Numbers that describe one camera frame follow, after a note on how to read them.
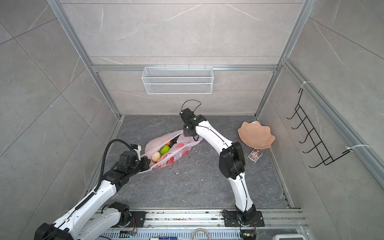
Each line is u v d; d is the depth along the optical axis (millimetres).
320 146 635
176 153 780
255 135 1044
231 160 565
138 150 756
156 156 903
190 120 668
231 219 721
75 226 413
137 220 733
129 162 632
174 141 862
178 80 1004
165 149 927
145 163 725
